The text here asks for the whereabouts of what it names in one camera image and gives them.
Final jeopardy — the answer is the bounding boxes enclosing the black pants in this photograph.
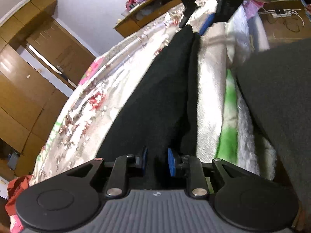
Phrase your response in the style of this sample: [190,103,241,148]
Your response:
[98,25,200,190]

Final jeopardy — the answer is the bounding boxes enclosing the wooden desk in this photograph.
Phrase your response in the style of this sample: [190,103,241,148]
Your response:
[114,0,181,38]

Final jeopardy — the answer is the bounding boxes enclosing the green white blanket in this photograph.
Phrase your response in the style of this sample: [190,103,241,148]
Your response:
[196,7,277,180]

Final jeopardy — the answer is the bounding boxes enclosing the floral satin bedspread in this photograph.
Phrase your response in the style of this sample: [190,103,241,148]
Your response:
[32,0,217,186]

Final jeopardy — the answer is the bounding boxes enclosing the white power strip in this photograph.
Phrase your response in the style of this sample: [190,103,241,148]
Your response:
[258,9,300,18]

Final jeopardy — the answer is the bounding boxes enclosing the dark grey trouser leg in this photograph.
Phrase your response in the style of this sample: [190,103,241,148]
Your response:
[237,38,310,210]

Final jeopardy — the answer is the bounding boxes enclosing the wooden door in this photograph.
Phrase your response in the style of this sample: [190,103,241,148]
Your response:
[26,18,95,86]

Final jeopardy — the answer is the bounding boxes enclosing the wooden wardrobe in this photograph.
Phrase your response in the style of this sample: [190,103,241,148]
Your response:
[1,0,67,180]

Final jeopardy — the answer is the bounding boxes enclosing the red-orange crumpled cloth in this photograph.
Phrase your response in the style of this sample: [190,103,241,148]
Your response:
[5,175,32,216]

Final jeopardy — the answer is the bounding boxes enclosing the pink patterned bedsheet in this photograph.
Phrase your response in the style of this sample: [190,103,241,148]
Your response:
[10,57,104,232]

